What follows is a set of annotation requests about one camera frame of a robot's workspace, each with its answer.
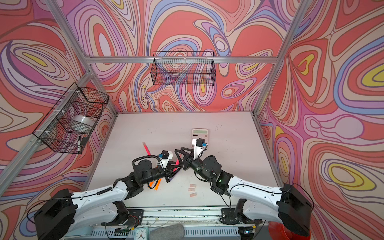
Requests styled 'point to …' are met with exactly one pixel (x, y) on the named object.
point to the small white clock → (141, 233)
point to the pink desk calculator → (200, 133)
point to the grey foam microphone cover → (172, 232)
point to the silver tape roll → (85, 119)
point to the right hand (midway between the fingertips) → (178, 153)
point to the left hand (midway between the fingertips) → (183, 165)
